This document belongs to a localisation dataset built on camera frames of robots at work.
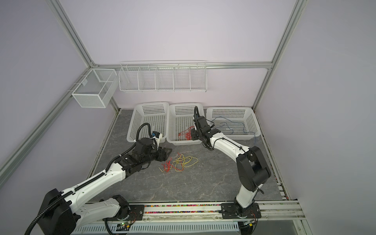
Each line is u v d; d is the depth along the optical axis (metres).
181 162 0.91
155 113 1.16
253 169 0.46
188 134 1.03
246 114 1.10
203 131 0.69
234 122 1.12
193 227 1.58
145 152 0.62
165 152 0.72
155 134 0.71
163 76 0.99
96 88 0.97
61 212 0.38
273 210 0.76
